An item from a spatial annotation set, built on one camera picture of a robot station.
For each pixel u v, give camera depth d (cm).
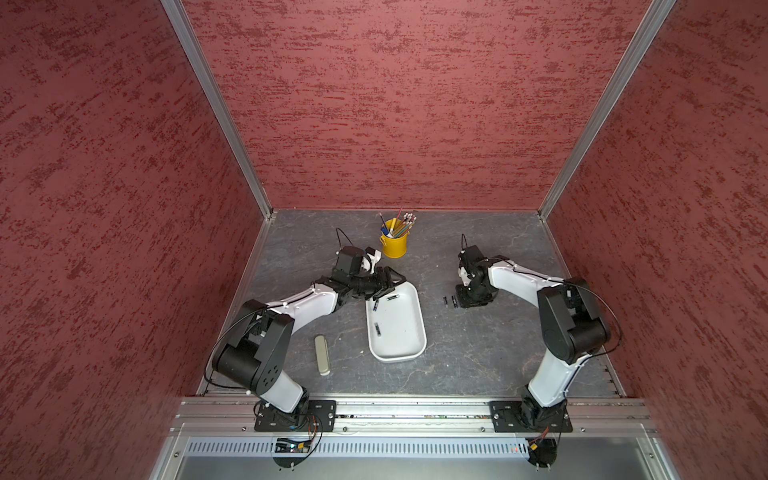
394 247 103
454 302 95
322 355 81
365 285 77
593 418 76
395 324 90
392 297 95
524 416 67
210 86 84
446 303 95
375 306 94
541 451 72
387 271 80
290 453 72
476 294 81
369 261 74
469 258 80
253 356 45
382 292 79
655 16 71
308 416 73
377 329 89
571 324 49
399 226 100
